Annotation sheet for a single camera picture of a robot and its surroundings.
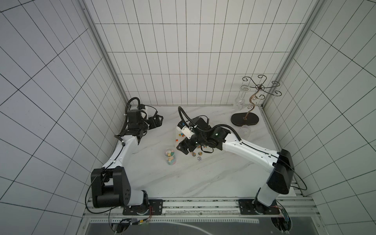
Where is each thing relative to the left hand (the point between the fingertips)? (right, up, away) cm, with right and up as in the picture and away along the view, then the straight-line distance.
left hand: (156, 121), depth 86 cm
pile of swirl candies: (+26, -24, +4) cm, 36 cm away
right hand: (+16, -9, -9) cm, 21 cm away
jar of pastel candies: (+9, -20, -4) cm, 22 cm away
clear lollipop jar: (+55, -7, +4) cm, 56 cm away
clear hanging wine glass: (+53, +13, +5) cm, 54 cm away
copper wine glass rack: (+66, +1, +23) cm, 70 cm away
